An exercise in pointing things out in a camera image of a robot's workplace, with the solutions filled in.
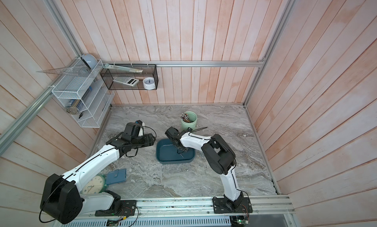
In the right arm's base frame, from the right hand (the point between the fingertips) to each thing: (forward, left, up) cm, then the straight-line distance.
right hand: (180, 144), depth 98 cm
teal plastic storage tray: (-5, +9, -2) cm, 10 cm away
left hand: (-6, +17, +13) cm, 22 cm away
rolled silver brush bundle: (+2, +56, +32) cm, 64 cm away
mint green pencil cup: (+15, -9, +12) cm, 21 cm away
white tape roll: (+29, +20, +29) cm, 46 cm away
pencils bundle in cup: (+9, -4, +17) cm, 20 cm away
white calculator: (+32, +35, +28) cm, 55 cm away
